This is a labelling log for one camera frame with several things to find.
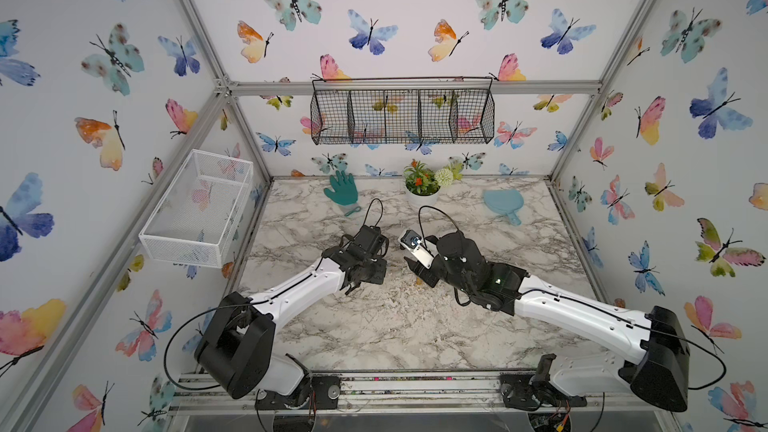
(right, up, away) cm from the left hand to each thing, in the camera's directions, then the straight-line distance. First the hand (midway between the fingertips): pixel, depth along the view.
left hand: (381, 267), depth 87 cm
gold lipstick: (+9, +1, -21) cm, 23 cm away
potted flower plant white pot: (+13, +24, +11) cm, 30 cm away
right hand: (+9, +8, -13) cm, 18 cm away
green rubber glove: (-16, +23, +31) cm, 41 cm away
